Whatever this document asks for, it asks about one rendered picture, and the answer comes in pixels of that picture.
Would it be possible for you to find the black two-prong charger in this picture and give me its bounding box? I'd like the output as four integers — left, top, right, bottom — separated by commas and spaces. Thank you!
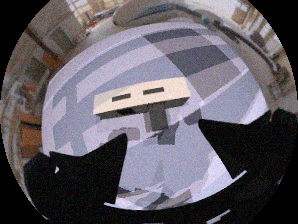
148, 103, 168, 132

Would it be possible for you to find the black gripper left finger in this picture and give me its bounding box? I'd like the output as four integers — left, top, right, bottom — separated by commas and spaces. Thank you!
49, 133, 128, 204

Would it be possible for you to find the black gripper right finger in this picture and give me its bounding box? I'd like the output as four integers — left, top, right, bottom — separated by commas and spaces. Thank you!
198, 111, 271, 180

